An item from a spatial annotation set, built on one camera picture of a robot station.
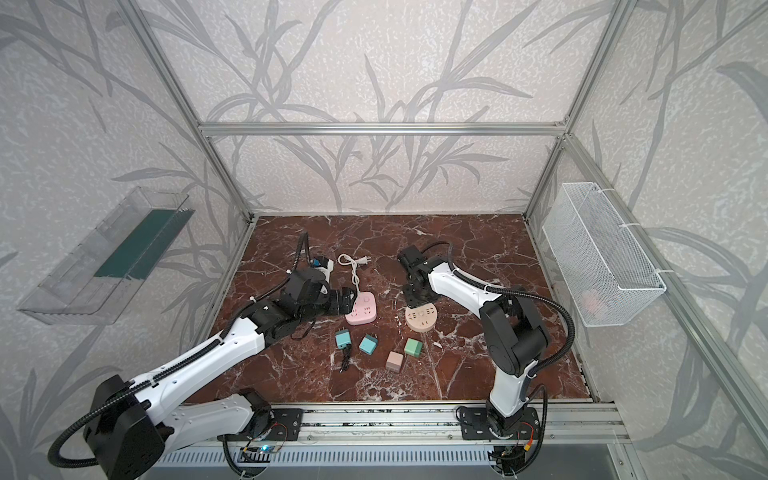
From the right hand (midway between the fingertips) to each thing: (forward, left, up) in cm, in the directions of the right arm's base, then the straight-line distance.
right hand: (417, 291), depth 93 cm
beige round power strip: (-7, -1, -4) cm, 8 cm away
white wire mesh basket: (-14, -38, +29) cm, 50 cm away
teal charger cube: (-16, +14, -3) cm, 21 cm away
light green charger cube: (-17, +1, -3) cm, 17 cm away
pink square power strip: (-6, +16, -2) cm, 17 cm away
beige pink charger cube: (-21, +7, -4) cm, 22 cm away
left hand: (-5, +19, +12) cm, 23 cm away
